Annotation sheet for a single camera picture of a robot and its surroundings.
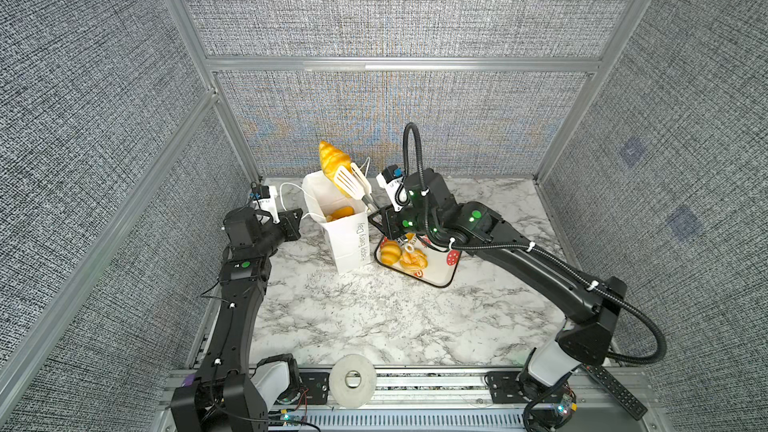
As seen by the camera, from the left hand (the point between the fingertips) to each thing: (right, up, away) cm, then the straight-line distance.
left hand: (301, 210), depth 78 cm
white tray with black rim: (+40, -17, +15) cm, 46 cm away
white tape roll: (+12, -44, -6) cm, 46 cm away
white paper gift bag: (+12, -2, -3) cm, 12 cm away
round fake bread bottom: (+31, -16, +14) cm, 38 cm away
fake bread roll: (+7, -1, +21) cm, 22 cm away
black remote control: (+77, -43, -6) cm, 89 cm away
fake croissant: (+24, -13, +14) cm, 30 cm away
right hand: (+19, -1, -9) cm, 21 cm away
